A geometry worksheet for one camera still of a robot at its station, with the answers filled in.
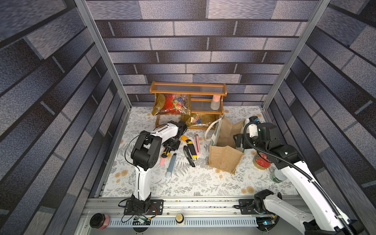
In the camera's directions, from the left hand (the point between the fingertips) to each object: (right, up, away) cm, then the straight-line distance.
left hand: (170, 147), depth 95 cm
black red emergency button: (-29, -28, -29) cm, 50 cm away
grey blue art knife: (+1, -14, -12) cm, 18 cm away
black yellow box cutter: (+11, -4, -3) cm, 12 cm away
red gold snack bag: (+2, +29, -1) cm, 29 cm away
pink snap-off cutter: (+18, +2, +2) cm, 19 cm away
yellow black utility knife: (-2, -2, -3) cm, 4 cm away
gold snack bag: (+18, +18, +9) cm, 26 cm away
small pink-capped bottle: (+30, +29, +2) cm, 42 cm away
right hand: (+40, +11, -22) cm, 47 cm away
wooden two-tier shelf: (+22, +31, +27) cm, 46 cm away
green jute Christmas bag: (+31, 0, -18) cm, 36 cm away
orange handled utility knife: (+9, +6, +6) cm, 12 cm away
